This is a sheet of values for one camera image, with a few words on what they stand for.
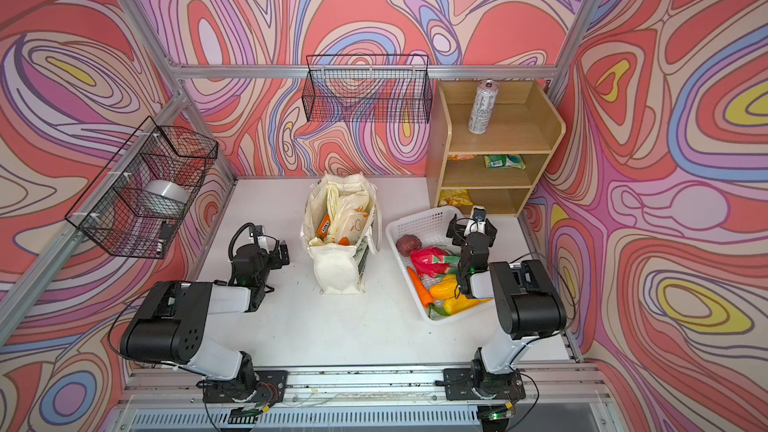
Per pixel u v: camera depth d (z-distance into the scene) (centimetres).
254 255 75
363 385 75
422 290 85
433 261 85
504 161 99
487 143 87
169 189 73
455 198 108
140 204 72
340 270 80
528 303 47
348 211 81
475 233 79
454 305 83
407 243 93
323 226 91
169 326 46
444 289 85
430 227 99
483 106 80
